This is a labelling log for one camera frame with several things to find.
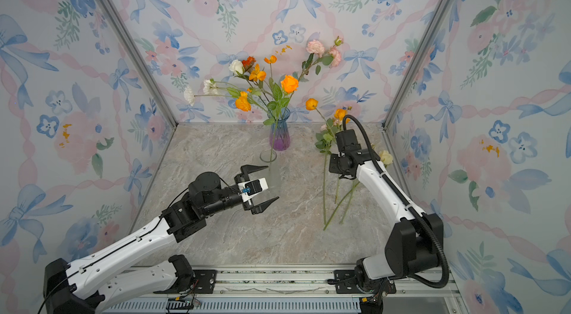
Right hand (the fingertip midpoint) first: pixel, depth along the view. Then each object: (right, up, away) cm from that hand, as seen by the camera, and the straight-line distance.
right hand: (338, 163), depth 86 cm
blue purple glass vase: (-23, +12, +18) cm, 32 cm away
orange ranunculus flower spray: (-4, +9, +4) cm, 11 cm away
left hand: (-25, -3, -20) cm, 32 cm away
